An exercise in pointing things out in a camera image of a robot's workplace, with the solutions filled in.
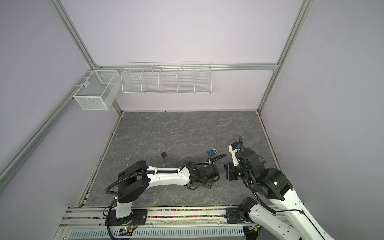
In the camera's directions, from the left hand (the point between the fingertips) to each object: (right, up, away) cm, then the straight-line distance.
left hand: (208, 182), depth 83 cm
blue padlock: (+3, +14, +14) cm, 20 cm away
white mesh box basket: (-71, +54, +13) cm, 90 cm away
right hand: (+7, +13, -16) cm, 21 cm away
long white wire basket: (-28, +64, +17) cm, 72 cm away
